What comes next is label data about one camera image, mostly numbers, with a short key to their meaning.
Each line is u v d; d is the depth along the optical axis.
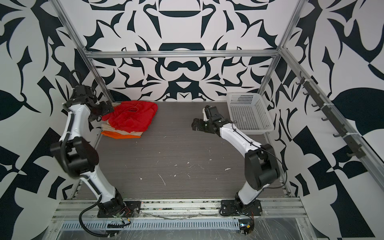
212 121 0.68
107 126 0.97
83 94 0.67
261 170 0.45
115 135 0.99
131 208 0.74
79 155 0.49
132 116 0.98
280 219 0.73
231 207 0.75
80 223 0.66
